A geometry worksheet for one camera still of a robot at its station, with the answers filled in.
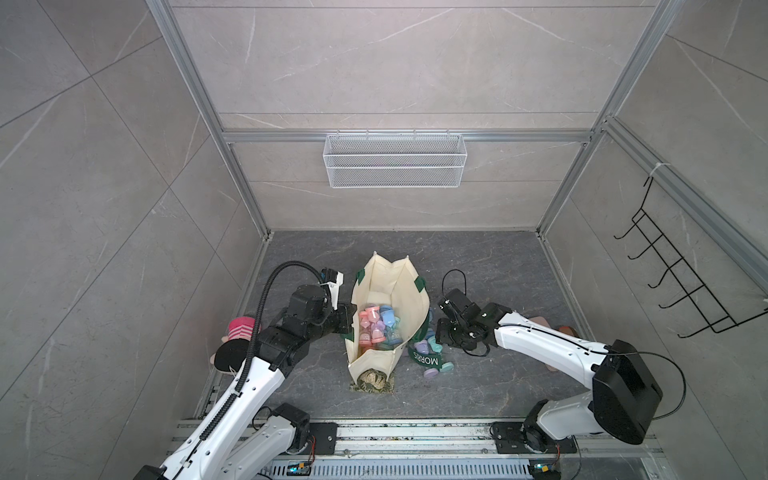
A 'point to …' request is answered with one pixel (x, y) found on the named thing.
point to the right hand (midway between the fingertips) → (444, 337)
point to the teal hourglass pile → (435, 345)
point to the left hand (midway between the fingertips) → (359, 303)
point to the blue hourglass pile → (388, 315)
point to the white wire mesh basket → (393, 160)
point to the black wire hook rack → (716, 318)
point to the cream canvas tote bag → (399, 285)
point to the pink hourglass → (365, 337)
